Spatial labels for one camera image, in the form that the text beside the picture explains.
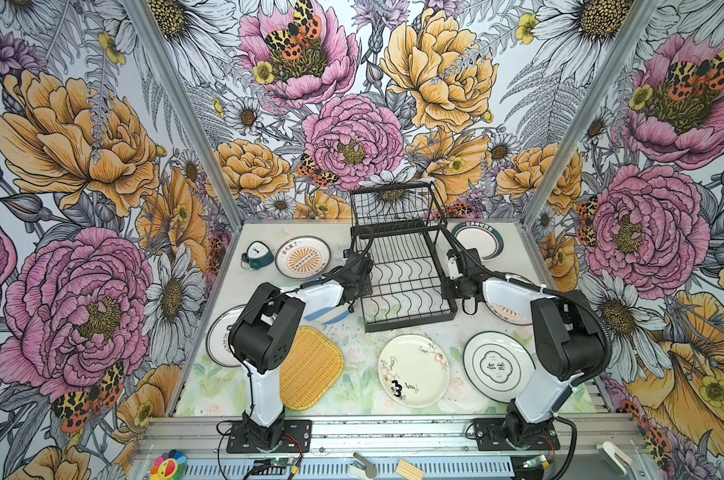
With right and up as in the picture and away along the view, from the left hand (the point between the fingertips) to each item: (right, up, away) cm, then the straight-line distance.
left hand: (362, 292), depth 98 cm
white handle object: (+59, -34, -29) cm, 74 cm away
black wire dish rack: (+16, +5, +4) cm, 17 cm away
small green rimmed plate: (+45, +19, +20) cm, 53 cm away
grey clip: (0, -36, -30) cm, 46 cm away
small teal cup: (-37, +11, +7) cm, 39 cm away
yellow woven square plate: (-13, -18, -13) cm, 26 cm away
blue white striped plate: (-11, -7, -2) cm, 13 cm away
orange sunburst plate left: (-22, +11, +12) cm, 28 cm away
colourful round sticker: (-43, -36, -29) cm, 63 cm away
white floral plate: (+14, -19, -15) cm, 28 cm away
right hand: (+27, -1, -1) cm, 27 cm away
